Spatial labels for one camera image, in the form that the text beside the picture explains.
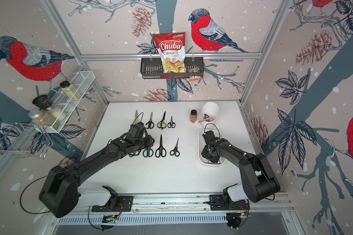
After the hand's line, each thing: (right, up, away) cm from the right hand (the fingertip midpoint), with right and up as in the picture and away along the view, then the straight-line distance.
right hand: (206, 155), depth 91 cm
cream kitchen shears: (-49, +21, +18) cm, 57 cm away
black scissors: (-20, +2, +2) cm, 20 cm away
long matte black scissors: (-29, +2, +2) cm, 29 cm away
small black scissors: (-23, +19, +16) cm, 34 cm away
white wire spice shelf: (-77, +46, -3) cm, 89 cm away
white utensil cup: (+5, +27, +12) cm, 30 cm away
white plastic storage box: (-4, -1, -9) cm, 9 cm away
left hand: (-31, +12, -6) cm, 34 cm away
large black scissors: (-38, +18, +16) cm, 45 cm away
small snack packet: (-9, +49, -1) cm, 49 cm away
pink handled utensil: (+3, +22, +11) cm, 25 cm away
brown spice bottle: (-7, +24, +11) cm, 28 cm away
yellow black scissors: (-30, +18, +16) cm, 39 cm away
